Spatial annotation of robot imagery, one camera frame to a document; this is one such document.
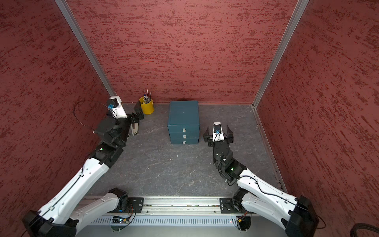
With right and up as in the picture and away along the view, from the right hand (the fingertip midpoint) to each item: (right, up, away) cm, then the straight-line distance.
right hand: (217, 129), depth 74 cm
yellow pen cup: (-48, +16, +36) cm, 63 cm away
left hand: (-42, +12, -6) cm, 44 cm away
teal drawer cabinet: (-19, +3, +15) cm, 24 cm away
